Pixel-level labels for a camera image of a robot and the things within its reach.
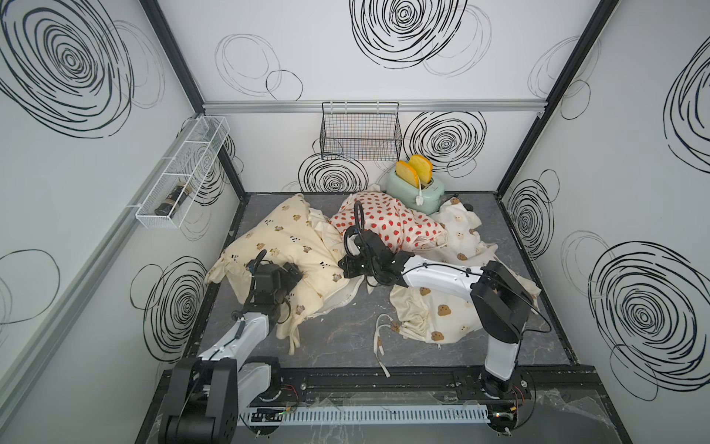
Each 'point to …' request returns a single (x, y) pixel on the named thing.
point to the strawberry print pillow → (397, 227)
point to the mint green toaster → (433, 193)
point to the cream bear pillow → (291, 232)
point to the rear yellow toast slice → (422, 167)
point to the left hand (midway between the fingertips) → (289, 272)
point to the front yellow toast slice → (407, 173)
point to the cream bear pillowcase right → (432, 316)
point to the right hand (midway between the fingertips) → (337, 264)
